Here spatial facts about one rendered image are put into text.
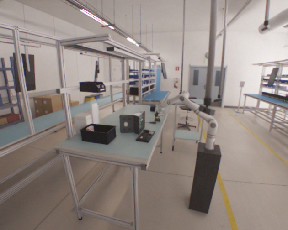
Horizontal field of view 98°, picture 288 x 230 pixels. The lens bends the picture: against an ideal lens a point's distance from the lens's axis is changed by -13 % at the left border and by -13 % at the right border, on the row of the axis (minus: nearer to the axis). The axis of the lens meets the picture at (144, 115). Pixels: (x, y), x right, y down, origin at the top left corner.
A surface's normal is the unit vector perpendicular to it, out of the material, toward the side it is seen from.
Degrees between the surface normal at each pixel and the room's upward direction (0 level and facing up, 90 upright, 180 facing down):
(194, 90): 90
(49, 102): 90
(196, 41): 90
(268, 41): 90
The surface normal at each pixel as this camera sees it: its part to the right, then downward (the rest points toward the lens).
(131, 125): 0.08, 0.27
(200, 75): -0.25, 0.26
